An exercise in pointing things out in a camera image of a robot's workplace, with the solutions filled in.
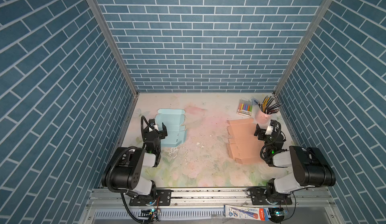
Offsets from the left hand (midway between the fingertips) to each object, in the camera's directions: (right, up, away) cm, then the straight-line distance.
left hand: (156, 123), depth 90 cm
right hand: (+67, 0, +1) cm, 67 cm away
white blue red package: (+49, -39, -21) cm, 66 cm away
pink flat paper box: (+54, -14, +1) cm, 56 cm away
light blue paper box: (+7, +1, +15) cm, 16 cm away
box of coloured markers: (+61, +9, +20) cm, 65 cm away
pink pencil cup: (+67, +3, +6) cm, 68 cm away
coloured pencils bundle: (+71, +10, +9) cm, 72 cm away
